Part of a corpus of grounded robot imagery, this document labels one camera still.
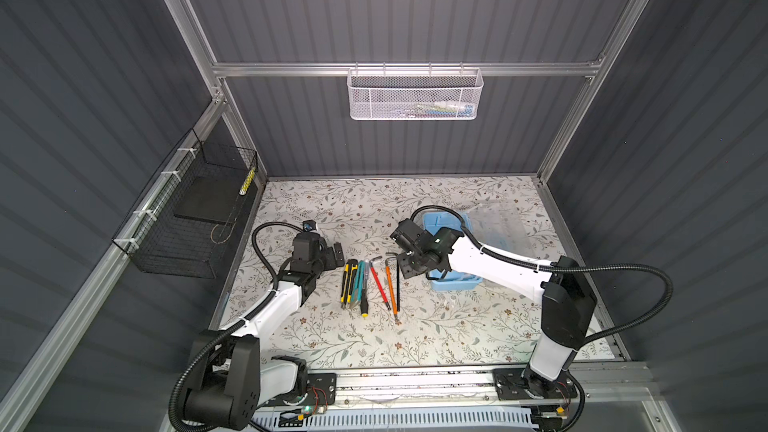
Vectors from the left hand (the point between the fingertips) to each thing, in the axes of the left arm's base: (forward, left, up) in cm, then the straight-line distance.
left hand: (325, 249), depth 89 cm
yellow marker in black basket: (+12, +20, +18) cm, 29 cm away
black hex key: (-7, -22, -9) cm, 25 cm away
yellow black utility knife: (-2, -7, -7) cm, 10 cm away
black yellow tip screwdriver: (-10, -12, -8) cm, 17 cm away
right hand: (-8, -25, +1) cm, 26 cm away
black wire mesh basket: (-2, +31, +19) cm, 37 cm away
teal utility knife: (-8, -10, -8) cm, 15 cm away
